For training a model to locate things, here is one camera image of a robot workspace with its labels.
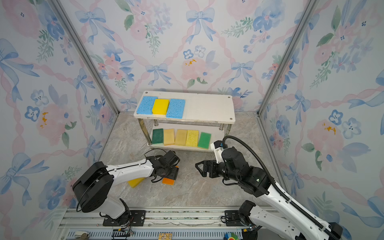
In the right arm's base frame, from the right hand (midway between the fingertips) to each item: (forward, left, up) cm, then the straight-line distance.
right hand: (201, 164), depth 67 cm
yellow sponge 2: (+26, +12, -15) cm, 32 cm away
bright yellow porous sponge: (+25, +5, -16) cm, 30 cm away
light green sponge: (+24, -3, -17) cm, 30 cm away
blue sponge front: (+24, +13, +12) cm, 29 cm away
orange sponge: (-2, +17, -16) cm, 23 cm away
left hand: (+6, +16, -22) cm, 28 cm away
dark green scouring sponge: (+26, +27, -15) cm, 41 cm away
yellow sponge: (+26, +20, -15) cm, 36 cm away
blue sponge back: (+26, +27, +12) cm, 40 cm away
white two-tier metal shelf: (+23, -2, +9) cm, 25 cm away
